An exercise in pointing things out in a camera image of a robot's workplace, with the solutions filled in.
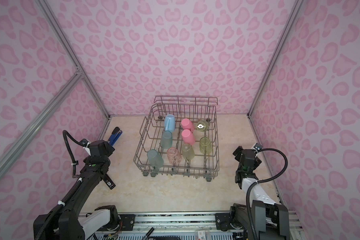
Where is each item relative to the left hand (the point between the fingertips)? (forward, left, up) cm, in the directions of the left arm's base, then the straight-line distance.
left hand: (100, 146), depth 82 cm
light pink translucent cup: (-4, -40, -6) cm, 41 cm away
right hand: (-1, -82, -5) cm, 82 cm away
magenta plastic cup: (+8, -49, -4) cm, 49 cm away
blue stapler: (+19, +3, -16) cm, 25 cm away
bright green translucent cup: (+3, -59, -7) cm, 59 cm away
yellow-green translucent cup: (+17, -58, -5) cm, 61 cm away
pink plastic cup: (+19, -48, -4) cm, 52 cm away
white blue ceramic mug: (+20, -37, -4) cm, 42 cm away
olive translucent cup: (-1, -48, -6) cm, 48 cm away
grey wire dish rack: (+16, -42, -14) cm, 47 cm away
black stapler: (-14, -4, -13) cm, 20 cm away
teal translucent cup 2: (-6, -30, -4) cm, 31 cm away
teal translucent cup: (+10, -35, -8) cm, 37 cm away
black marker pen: (-38, -29, -16) cm, 51 cm away
